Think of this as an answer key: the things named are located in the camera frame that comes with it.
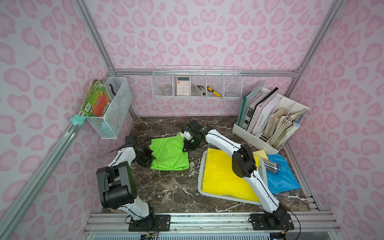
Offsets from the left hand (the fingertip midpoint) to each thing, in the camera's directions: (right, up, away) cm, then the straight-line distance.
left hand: (154, 154), depth 92 cm
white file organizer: (+73, +21, +3) cm, 76 cm away
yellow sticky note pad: (+68, -1, +5) cm, 68 cm away
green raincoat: (+9, 0, +1) cm, 9 cm away
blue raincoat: (+76, -14, -8) cm, 78 cm away
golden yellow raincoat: (+38, -10, -13) cm, 41 cm away
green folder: (+55, +33, -6) cm, 64 cm away
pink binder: (+60, +23, -3) cm, 64 cm away
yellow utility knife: (+37, +40, +6) cm, 55 cm away
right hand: (+17, +2, +2) cm, 18 cm away
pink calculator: (+18, +43, +3) cm, 46 cm away
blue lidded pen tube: (+69, -6, -7) cm, 70 cm away
